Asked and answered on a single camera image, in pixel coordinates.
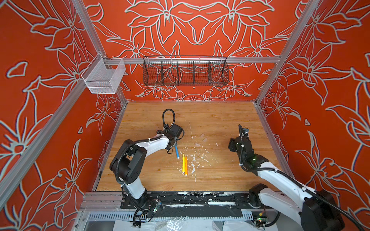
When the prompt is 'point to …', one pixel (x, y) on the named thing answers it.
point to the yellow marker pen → (183, 163)
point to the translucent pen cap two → (204, 140)
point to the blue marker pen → (177, 152)
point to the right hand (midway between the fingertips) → (233, 138)
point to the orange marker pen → (186, 166)
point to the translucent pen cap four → (198, 144)
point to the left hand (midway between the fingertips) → (169, 140)
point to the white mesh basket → (103, 75)
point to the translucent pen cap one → (202, 135)
